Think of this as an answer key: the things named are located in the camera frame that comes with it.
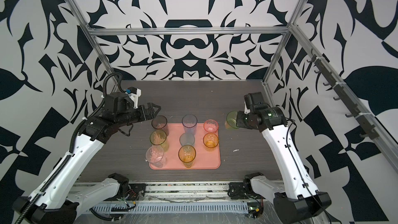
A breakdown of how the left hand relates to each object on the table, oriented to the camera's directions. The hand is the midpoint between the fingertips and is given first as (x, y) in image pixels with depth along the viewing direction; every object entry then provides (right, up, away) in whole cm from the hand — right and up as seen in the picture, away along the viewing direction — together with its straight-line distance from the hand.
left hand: (153, 106), depth 70 cm
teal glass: (+13, -19, +15) cm, 27 cm away
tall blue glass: (+15, -11, +21) cm, 28 cm away
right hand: (+40, -6, +2) cm, 40 cm away
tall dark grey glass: (-1, -10, +16) cm, 19 cm away
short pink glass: (+27, -13, +22) cm, 38 cm away
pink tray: (+24, -29, +14) cm, 40 cm away
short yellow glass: (+27, -21, +19) cm, 39 cm away
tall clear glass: (-4, -27, +14) cm, 31 cm away
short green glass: (+37, -7, +9) cm, 38 cm away
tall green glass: (-2, -18, +15) cm, 23 cm away
